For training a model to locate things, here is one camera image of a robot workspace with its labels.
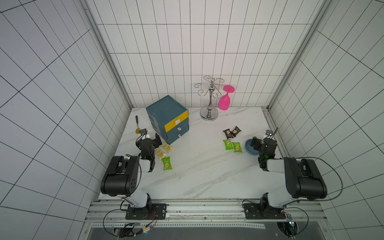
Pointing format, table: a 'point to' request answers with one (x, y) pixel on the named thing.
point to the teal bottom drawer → (171, 136)
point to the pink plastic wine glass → (224, 101)
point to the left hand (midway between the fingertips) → (150, 137)
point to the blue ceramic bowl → (249, 148)
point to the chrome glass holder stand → (210, 113)
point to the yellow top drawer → (168, 126)
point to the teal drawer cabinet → (169, 118)
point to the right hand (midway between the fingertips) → (257, 136)
